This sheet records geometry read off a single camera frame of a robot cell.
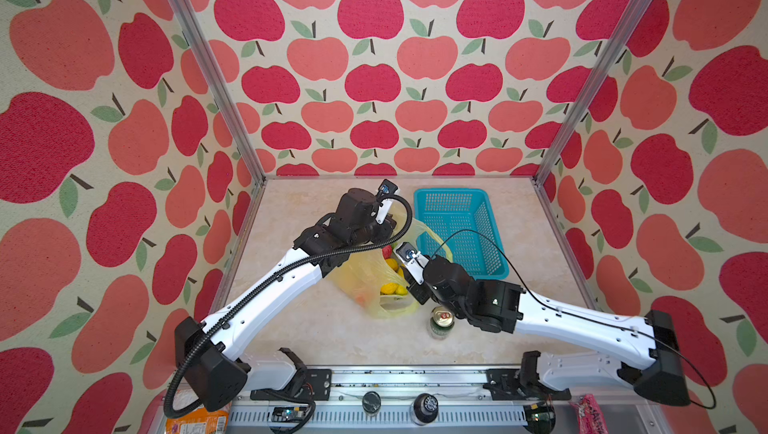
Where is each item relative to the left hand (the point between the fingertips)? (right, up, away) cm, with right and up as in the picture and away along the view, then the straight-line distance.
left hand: (395, 217), depth 74 cm
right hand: (+5, -10, -3) cm, 11 cm away
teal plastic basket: (+27, -3, +34) cm, 44 cm away
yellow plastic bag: (-5, -16, 0) cm, 17 cm away
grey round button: (-6, -40, -10) cm, 42 cm away
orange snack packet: (-44, -46, -7) cm, 64 cm away
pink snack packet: (+46, -47, -5) cm, 66 cm away
